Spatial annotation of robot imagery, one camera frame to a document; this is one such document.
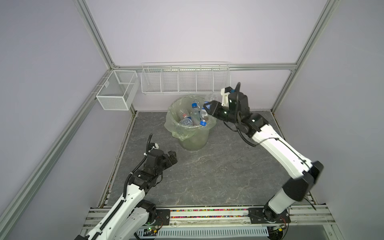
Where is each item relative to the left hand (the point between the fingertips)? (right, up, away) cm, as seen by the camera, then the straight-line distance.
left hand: (170, 158), depth 80 cm
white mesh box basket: (-38, +39, +18) cm, 58 cm away
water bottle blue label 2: (+7, +25, +13) cm, 29 cm away
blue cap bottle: (+13, +24, +7) cm, 29 cm away
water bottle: (+18, +22, -8) cm, 29 cm away
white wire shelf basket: (+7, +50, +19) cm, 54 cm away
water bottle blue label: (+9, +20, -1) cm, 22 cm away
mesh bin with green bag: (+12, +11, 0) cm, 16 cm away
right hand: (+19, +26, -10) cm, 34 cm away
